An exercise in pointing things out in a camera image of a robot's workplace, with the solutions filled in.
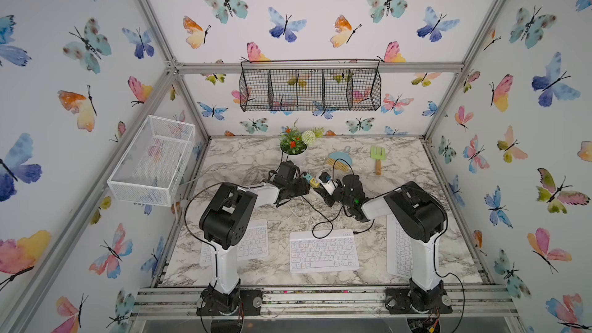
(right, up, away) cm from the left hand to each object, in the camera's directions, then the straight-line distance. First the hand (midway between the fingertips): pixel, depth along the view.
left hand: (307, 186), depth 100 cm
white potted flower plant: (-6, +18, -2) cm, 19 cm away
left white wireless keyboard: (-20, -20, -14) cm, 31 cm away
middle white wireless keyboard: (+10, -22, -17) cm, 30 cm away
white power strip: (+8, +2, -14) cm, 16 cm away
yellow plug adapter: (+3, +2, -6) cm, 7 cm away
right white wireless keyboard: (+33, -21, -15) cm, 42 cm away
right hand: (+5, +2, -4) cm, 6 cm away
